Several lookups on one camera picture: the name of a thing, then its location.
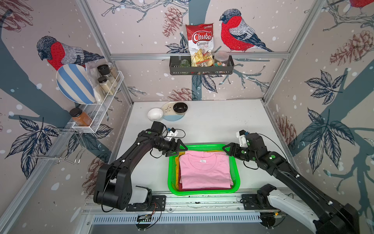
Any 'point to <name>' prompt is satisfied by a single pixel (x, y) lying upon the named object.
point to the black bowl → (180, 108)
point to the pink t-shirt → (205, 169)
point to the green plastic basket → (172, 180)
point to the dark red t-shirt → (181, 189)
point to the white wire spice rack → (88, 116)
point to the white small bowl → (155, 114)
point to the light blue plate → (169, 113)
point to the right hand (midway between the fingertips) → (225, 147)
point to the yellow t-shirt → (177, 168)
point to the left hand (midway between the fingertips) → (184, 147)
